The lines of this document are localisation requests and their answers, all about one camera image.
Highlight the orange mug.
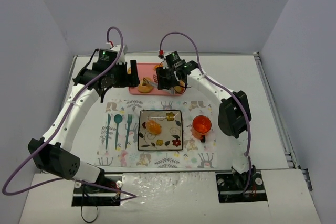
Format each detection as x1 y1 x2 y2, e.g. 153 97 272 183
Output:
192 115 212 143

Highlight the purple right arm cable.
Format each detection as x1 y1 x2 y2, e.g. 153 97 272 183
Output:
159 31 253 198

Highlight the floral patterned placemat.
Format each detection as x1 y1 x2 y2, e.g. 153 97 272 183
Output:
95 99 217 169

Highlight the sugared ring donut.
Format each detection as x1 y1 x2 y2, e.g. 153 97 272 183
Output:
138 77 154 93

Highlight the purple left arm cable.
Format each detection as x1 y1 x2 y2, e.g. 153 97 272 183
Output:
2 26 137 199

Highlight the teal plastic spoon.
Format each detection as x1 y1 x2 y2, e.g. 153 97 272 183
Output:
113 114 123 149

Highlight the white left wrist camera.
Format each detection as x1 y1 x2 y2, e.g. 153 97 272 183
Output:
106 42 128 64

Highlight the round twisted bread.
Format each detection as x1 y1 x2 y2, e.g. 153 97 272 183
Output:
174 86 184 93

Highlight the aluminium table rail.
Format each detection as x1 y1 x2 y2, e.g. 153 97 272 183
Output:
253 52 313 193

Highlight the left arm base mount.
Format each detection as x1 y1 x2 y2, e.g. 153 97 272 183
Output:
71 174 123 207

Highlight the pink tray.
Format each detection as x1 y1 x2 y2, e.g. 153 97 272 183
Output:
129 63 182 96

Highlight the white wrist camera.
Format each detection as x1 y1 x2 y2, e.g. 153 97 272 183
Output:
159 50 171 69
106 42 128 64

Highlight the sesame bread roll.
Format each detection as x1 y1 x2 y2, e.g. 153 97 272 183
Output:
145 120 162 135

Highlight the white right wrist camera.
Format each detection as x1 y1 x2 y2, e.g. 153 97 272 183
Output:
159 50 171 69

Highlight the square floral ceramic plate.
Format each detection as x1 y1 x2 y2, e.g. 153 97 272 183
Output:
138 110 183 151

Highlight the teal plastic knife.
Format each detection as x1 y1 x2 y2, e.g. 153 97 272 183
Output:
105 114 111 151

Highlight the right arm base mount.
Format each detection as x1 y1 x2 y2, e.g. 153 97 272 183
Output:
216 165 268 204

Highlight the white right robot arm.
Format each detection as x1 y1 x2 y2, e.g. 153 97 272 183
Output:
156 50 251 174

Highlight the long croissant bread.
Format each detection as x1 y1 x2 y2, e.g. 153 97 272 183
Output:
153 63 163 71

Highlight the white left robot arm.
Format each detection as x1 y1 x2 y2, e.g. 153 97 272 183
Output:
28 45 140 184

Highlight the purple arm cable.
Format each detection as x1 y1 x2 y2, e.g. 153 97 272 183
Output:
2 26 137 199
159 31 253 198

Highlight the teal plastic fork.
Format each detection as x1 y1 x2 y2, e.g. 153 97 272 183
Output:
124 114 132 149

